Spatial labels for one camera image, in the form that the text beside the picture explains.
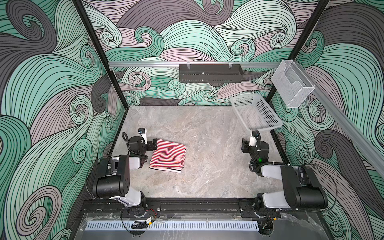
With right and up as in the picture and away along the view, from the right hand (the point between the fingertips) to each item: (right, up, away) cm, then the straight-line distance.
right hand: (246, 138), depth 91 cm
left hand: (-62, 0, +3) cm, 62 cm away
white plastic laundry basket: (+15, +17, +23) cm, 32 cm away
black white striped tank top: (-49, -18, -6) cm, 52 cm away
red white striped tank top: (-48, -10, -4) cm, 50 cm away
